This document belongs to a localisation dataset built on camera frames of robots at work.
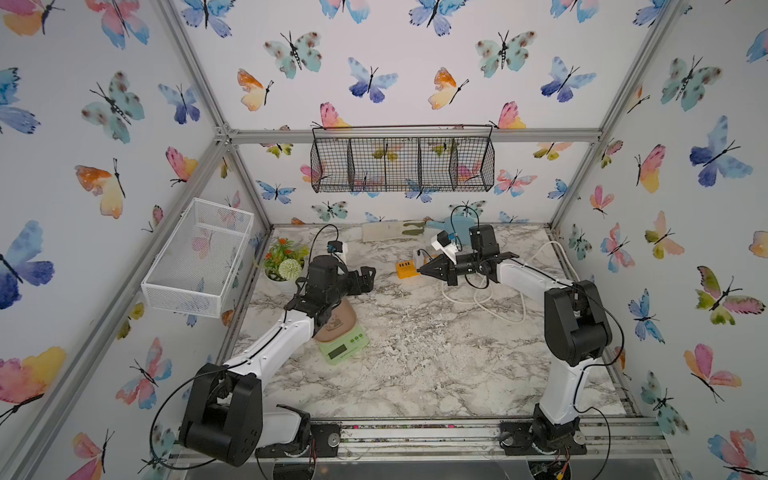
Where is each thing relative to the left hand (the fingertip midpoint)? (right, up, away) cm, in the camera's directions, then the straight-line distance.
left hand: (364, 268), depth 85 cm
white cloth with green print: (+7, +13, +33) cm, 36 cm away
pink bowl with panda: (-7, -16, +6) cm, 18 cm away
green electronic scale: (-8, -24, +1) cm, 25 cm away
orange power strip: (+13, -1, +20) cm, 23 cm away
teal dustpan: (+33, +16, +32) cm, 49 cm away
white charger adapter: (+17, +3, +16) cm, 24 cm away
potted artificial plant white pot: (-24, +1, +3) cm, 24 cm away
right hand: (+18, 0, +1) cm, 18 cm away
